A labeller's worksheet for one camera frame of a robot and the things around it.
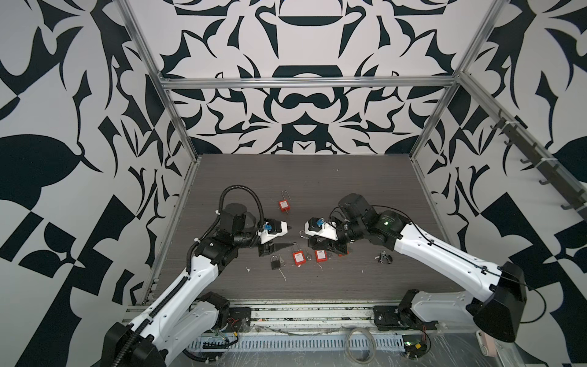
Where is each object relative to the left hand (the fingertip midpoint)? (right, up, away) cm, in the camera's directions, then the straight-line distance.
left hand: (291, 229), depth 72 cm
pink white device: (+58, -33, -3) cm, 67 cm away
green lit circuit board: (+38, -35, -1) cm, 52 cm away
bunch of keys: (+33, -13, +13) cm, 38 cm away
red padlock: (+3, -14, +14) cm, 20 cm away
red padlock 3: (-3, +4, +28) cm, 28 cm away
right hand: (+8, -3, 0) cm, 8 cm away
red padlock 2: (+11, -13, +15) cm, 22 cm away
